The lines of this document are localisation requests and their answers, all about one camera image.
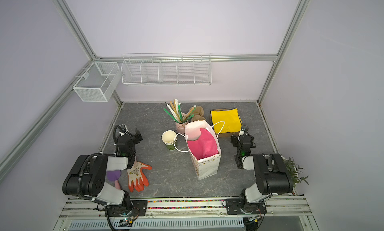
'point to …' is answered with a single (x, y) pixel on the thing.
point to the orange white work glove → (136, 178)
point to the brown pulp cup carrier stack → (196, 113)
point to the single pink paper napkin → (204, 145)
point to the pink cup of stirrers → (174, 110)
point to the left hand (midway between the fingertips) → (129, 131)
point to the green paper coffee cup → (168, 137)
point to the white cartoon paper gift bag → (206, 167)
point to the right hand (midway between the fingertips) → (242, 132)
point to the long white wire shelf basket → (167, 69)
